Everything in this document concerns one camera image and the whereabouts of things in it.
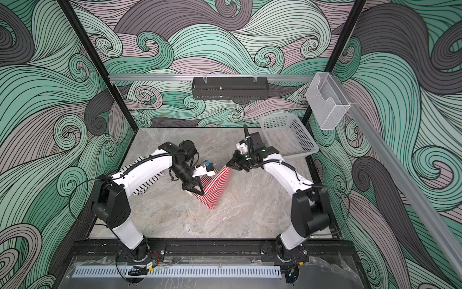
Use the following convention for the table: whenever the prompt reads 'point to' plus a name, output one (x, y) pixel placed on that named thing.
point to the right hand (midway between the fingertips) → (225, 166)
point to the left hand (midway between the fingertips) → (201, 192)
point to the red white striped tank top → (213, 186)
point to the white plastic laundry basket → (285, 133)
